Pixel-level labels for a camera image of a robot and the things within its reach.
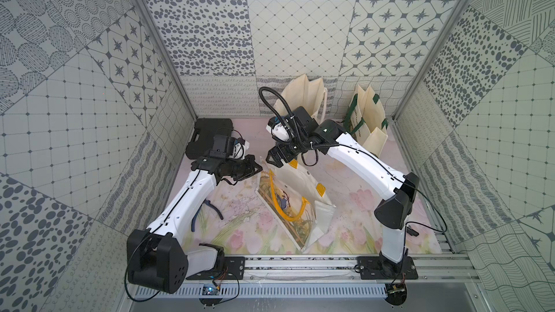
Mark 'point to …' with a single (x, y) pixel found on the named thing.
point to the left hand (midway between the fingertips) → (267, 169)
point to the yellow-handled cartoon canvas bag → (298, 201)
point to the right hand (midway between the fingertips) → (278, 155)
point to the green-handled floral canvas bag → (364, 120)
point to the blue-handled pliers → (208, 202)
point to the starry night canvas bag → (310, 95)
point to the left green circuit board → (210, 289)
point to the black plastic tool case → (204, 132)
